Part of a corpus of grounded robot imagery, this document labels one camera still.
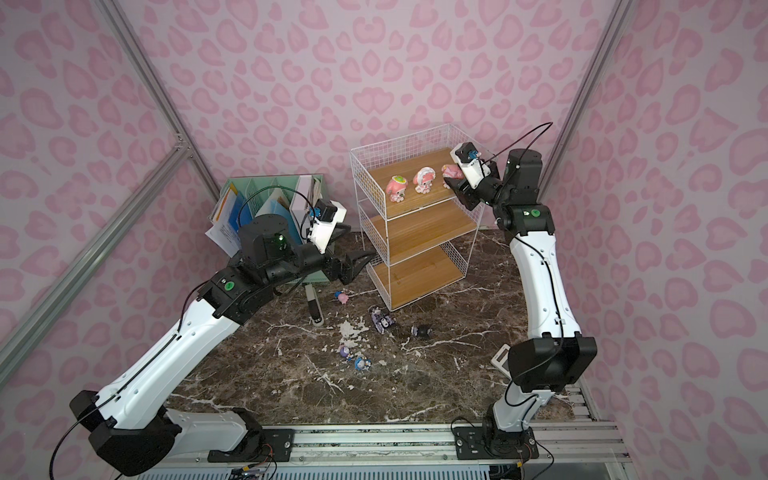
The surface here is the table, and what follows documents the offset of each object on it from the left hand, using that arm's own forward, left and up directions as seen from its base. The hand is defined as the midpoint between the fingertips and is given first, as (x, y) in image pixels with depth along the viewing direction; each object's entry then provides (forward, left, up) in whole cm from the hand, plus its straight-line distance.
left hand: (360, 236), depth 61 cm
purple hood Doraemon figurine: (-8, +8, -41) cm, 42 cm away
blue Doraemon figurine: (-11, +3, -40) cm, 42 cm away
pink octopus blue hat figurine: (+10, +11, -41) cm, 43 cm away
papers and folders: (+32, +46, -21) cm, 59 cm away
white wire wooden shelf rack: (+17, -14, -19) cm, 29 cm away
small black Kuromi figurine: (-2, -15, -40) cm, 43 cm away
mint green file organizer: (+40, +30, -23) cm, 55 cm away
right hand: (+19, -21, +3) cm, 29 cm away
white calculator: (-10, -37, -41) cm, 56 cm away
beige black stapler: (+4, +18, -39) cm, 43 cm away
